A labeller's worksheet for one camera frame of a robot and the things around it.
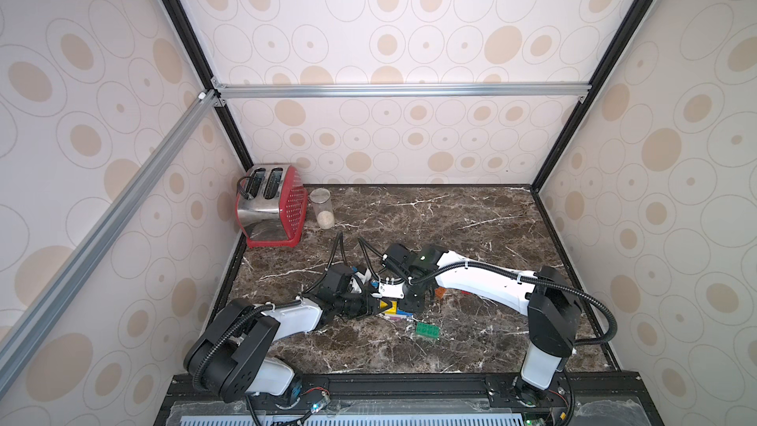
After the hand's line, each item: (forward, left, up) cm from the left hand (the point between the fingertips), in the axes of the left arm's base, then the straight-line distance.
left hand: (393, 309), depth 82 cm
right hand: (+4, -6, +1) cm, 7 cm away
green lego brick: (-4, -10, -4) cm, 11 cm away
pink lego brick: (-1, -1, -4) cm, 5 cm away
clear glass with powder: (+32, +23, +7) cm, 41 cm away
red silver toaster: (+27, +37, +13) cm, 48 cm away
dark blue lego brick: (0, -3, -2) cm, 4 cm away
